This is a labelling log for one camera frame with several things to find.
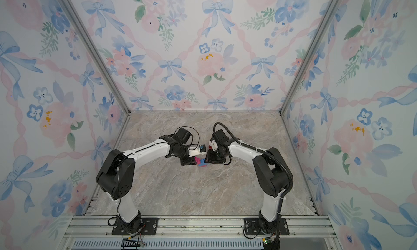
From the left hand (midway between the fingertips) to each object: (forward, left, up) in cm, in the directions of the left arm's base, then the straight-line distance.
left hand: (195, 157), depth 91 cm
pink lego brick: (-2, -2, +2) cm, 4 cm away
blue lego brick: (-2, -4, -1) cm, 5 cm away
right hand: (-1, -8, -1) cm, 8 cm away
